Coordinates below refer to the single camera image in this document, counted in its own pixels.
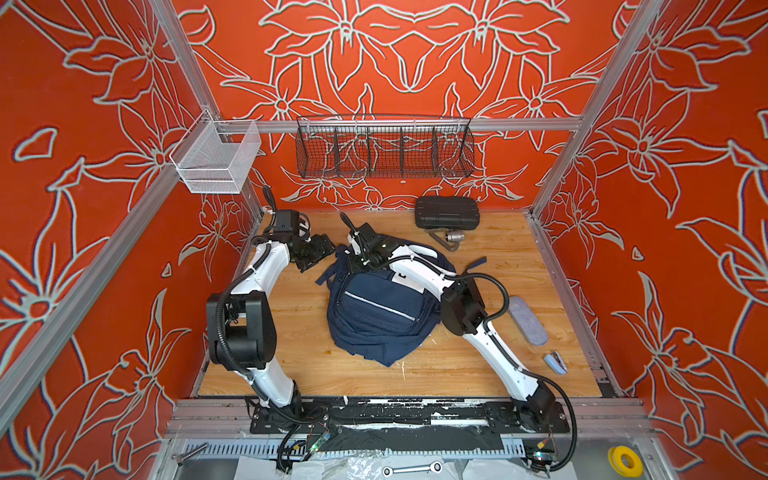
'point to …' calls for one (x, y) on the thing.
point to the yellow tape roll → (625, 461)
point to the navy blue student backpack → (381, 313)
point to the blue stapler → (555, 360)
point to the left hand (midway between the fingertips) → (326, 250)
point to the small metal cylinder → (455, 236)
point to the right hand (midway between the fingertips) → (343, 265)
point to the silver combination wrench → (435, 467)
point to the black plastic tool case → (447, 212)
